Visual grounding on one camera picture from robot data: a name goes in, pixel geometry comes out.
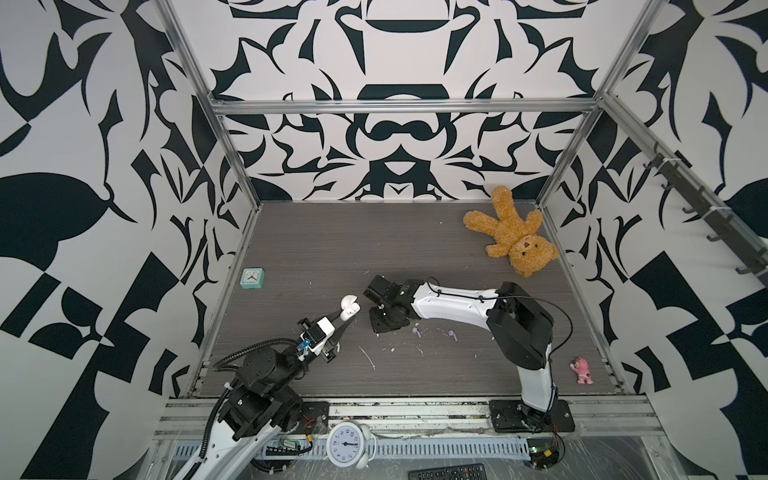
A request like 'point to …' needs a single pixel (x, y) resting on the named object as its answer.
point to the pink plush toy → (581, 367)
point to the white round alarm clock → (350, 444)
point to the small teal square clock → (252, 278)
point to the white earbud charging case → (349, 307)
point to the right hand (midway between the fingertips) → (375, 326)
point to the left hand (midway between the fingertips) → (346, 306)
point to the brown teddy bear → (529, 252)
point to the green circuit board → (543, 452)
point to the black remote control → (462, 472)
